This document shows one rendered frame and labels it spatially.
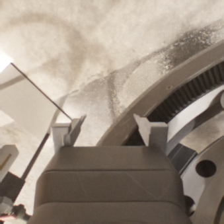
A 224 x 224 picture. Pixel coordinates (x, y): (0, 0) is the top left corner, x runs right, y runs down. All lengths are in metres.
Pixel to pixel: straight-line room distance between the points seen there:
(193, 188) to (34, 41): 0.70
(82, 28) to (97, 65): 0.14
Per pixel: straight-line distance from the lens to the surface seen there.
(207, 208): 0.32
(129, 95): 0.72
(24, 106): 0.94
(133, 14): 0.62
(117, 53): 0.65
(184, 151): 0.38
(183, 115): 0.34
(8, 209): 0.77
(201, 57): 0.37
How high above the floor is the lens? 0.62
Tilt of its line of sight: 51 degrees down
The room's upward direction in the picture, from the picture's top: 170 degrees counter-clockwise
